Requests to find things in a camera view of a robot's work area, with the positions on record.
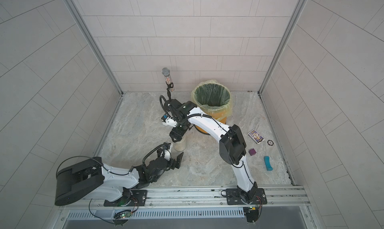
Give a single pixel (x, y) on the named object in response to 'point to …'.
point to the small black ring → (269, 144)
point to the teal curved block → (267, 161)
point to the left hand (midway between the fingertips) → (180, 150)
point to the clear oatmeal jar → (181, 145)
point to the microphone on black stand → (166, 73)
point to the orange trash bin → (202, 131)
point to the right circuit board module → (252, 213)
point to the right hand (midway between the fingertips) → (178, 134)
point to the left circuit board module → (121, 217)
